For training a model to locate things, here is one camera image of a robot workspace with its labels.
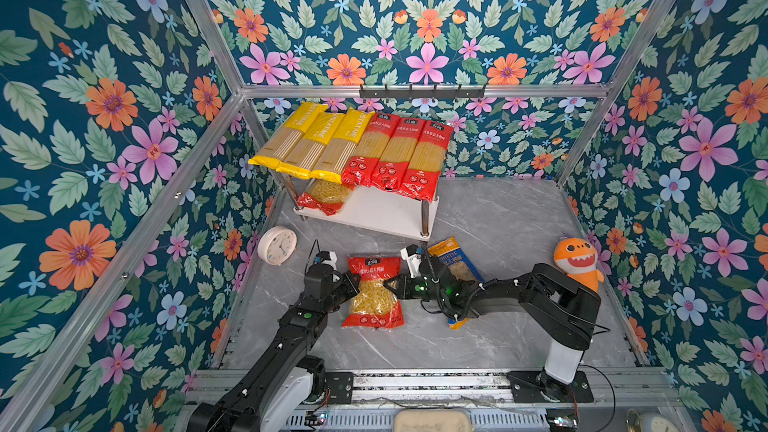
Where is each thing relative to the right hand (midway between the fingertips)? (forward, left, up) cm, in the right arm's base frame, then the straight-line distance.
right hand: (383, 283), depth 83 cm
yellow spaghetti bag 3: (+26, +10, +28) cm, 40 cm away
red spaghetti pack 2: (+17, +4, +28) cm, 33 cm away
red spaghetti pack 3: (+18, -12, +28) cm, 35 cm away
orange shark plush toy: (+8, -58, -1) cm, 59 cm away
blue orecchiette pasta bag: (+12, -21, -5) cm, 25 cm away
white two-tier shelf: (+28, +5, -1) cm, 29 cm away
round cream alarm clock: (+13, +34, 0) cm, 36 cm away
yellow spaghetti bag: (+23, +27, +28) cm, 45 cm away
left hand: (+3, +5, +2) cm, 6 cm away
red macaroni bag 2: (-6, +2, -2) cm, 6 cm away
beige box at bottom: (-31, -13, -5) cm, 34 cm away
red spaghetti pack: (+16, -3, +28) cm, 32 cm away
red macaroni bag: (+31, +20, +3) cm, 37 cm away
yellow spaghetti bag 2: (+21, +20, +28) cm, 40 cm away
